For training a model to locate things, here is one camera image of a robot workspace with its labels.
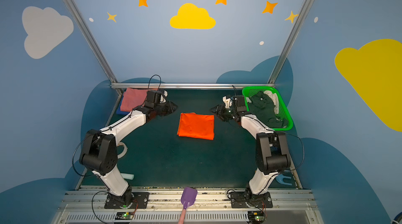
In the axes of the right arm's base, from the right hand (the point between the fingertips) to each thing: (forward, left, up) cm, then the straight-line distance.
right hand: (212, 110), depth 90 cm
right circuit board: (-49, -22, -17) cm, 56 cm away
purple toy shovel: (-44, +10, -14) cm, 47 cm away
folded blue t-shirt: (+5, +64, -13) cm, 65 cm away
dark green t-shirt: (+16, -35, -12) cm, 40 cm away
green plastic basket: (+11, -48, -10) cm, 50 cm away
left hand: (+1, +20, +1) cm, 20 cm away
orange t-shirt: (-3, +7, -14) cm, 16 cm away
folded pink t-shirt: (+17, +58, -11) cm, 61 cm away
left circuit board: (-52, +40, -17) cm, 67 cm away
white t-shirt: (+21, -45, -11) cm, 51 cm away
